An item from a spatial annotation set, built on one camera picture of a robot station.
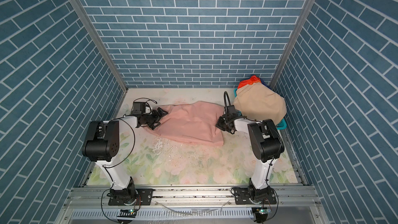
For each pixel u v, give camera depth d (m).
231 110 0.81
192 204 0.73
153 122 0.89
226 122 0.77
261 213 0.72
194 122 1.00
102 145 0.52
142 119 0.77
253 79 1.05
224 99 0.83
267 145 0.50
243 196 0.74
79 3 0.77
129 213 0.72
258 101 0.99
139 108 0.81
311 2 0.77
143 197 0.75
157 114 0.90
